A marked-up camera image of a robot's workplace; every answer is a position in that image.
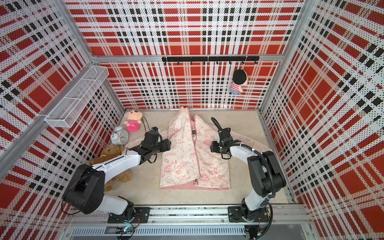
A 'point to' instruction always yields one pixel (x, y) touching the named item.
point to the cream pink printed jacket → (190, 164)
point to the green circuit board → (127, 229)
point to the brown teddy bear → (110, 152)
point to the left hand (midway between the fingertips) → (168, 143)
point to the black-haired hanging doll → (240, 78)
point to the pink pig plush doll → (134, 117)
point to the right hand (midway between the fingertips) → (215, 147)
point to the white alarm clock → (119, 136)
